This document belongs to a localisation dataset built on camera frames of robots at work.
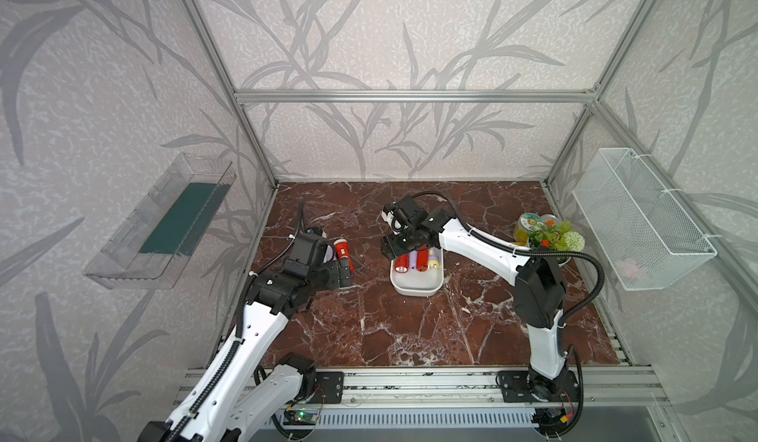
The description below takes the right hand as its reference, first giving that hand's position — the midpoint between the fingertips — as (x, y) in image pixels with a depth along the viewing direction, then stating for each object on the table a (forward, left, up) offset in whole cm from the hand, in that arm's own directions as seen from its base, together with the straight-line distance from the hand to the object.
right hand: (388, 245), depth 87 cm
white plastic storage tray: (-6, -8, -13) cm, 16 cm away
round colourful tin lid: (+13, -48, -5) cm, 50 cm away
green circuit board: (-41, +21, -13) cm, 48 cm away
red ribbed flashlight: (-1, -4, -9) cm, 10 cm away
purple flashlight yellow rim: (+1, -14, -8) cm, 17 cm away
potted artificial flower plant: (-1, -48, +5) cm, 48 cm away
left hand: (-11, +13, +6) cm, 18 cm away
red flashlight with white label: (+4, +16, -9) cm, 18 cm away
